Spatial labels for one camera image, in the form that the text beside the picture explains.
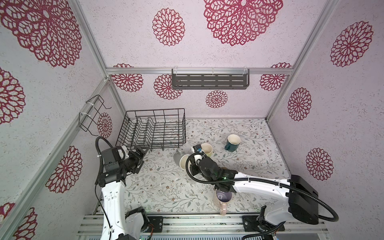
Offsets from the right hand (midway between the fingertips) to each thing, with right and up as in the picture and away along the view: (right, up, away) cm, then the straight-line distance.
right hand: (189, 155), depth 76 cm
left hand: (-21, 0, 0) cm, 21 cm away
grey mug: (-4, -1, -5) cm, 6 cm away
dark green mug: (+28, +5, +19) cm, 34 cm away
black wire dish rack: (-19, +15, +37) cm, 44 cm away
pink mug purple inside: (+18, -24, +5) cm, 31 cm away
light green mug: (+11, +2, +19) cm, 22 cm away
